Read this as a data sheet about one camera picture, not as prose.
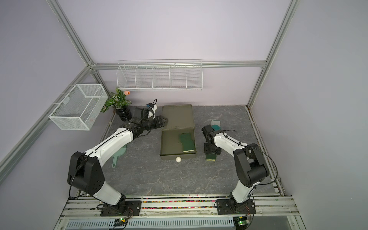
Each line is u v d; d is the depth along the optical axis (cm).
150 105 78
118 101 91
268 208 74
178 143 82
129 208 73
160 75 101
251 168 46
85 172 44
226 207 74
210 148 82
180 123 84
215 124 108
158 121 75
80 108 83
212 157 91
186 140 83
